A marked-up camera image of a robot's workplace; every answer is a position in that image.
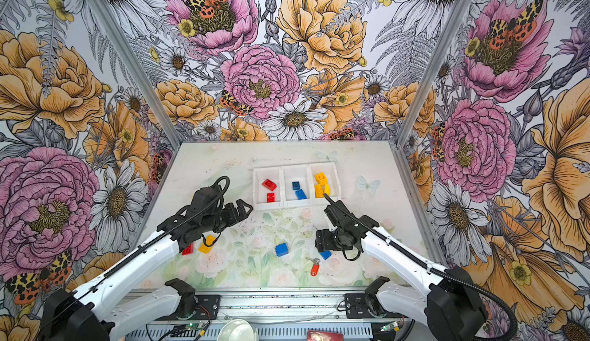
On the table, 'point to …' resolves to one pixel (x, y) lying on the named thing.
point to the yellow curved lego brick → (327, 190)
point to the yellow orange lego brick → (319, 191)
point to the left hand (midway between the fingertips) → (242, 219)
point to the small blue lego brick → (296, 186)
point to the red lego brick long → (269, 184)
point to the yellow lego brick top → (321, 179)
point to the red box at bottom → (324, 336)
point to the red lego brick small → (270, 197)
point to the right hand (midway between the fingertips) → (326, 249)
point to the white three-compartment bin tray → (289, 186)
